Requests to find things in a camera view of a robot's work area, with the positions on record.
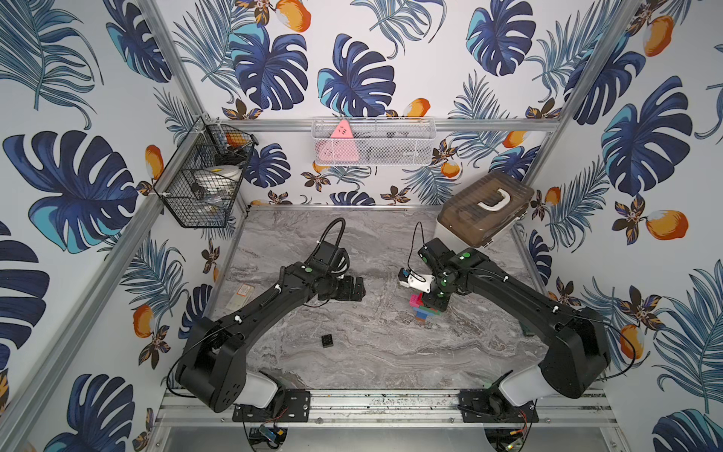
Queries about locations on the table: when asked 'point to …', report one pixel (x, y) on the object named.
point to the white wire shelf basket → (376, 140)
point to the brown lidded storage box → (484, 211)
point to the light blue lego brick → (421, 310)
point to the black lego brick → (327, 341)
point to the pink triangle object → (339, 148)
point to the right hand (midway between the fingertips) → (431, 293)
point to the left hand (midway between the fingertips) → (353, 288)
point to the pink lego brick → (413, 301)
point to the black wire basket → (210, 144)
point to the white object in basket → (219, 180)
